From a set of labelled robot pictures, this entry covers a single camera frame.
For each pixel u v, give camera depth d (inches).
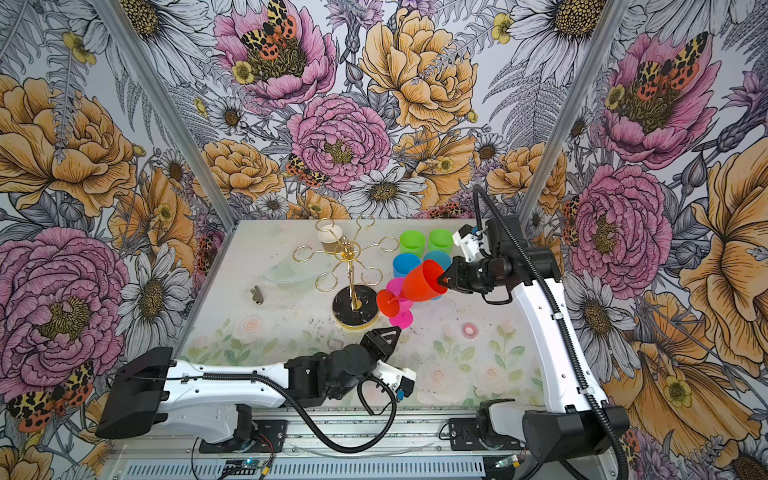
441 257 37.3
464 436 29.0
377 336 25.5
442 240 39.3
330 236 41.5
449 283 24.1
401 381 24.2
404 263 35.4
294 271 42.3
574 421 14.5
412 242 38.0
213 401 18.1
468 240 25.7
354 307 37.1
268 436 28.8
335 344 35.3
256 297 38.6
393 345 25.9
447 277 27.1
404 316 38.0
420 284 25.2
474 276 23.2
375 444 23.1
